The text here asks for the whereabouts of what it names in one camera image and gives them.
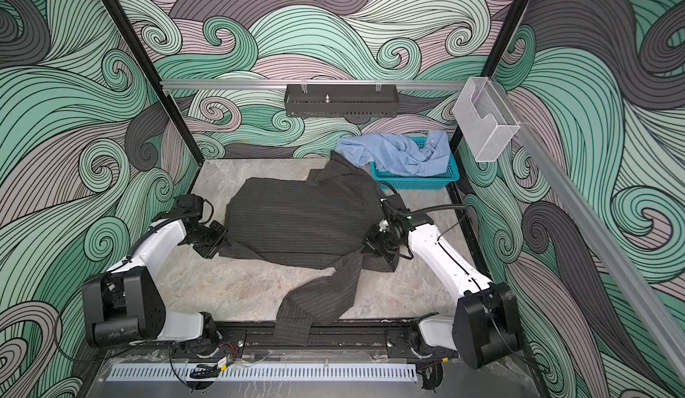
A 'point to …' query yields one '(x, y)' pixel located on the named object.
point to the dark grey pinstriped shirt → (317, 221)
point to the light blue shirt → (400, 154)
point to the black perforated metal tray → (342, 100)
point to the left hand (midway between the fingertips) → (231, 239)
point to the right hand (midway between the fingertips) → (361, 249)
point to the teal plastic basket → (400, 181)
